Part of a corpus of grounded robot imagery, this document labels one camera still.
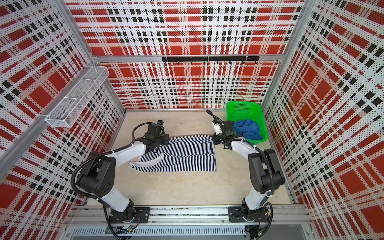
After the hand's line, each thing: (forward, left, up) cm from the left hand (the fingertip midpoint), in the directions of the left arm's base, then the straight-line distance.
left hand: (166, 138), depth 94 cm
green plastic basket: (+31, -52, -6) cm, 61 cm away
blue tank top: (+10, -56, -3) cm, 57 cm away
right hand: (+1, -31, +1) cm, 31 cm away
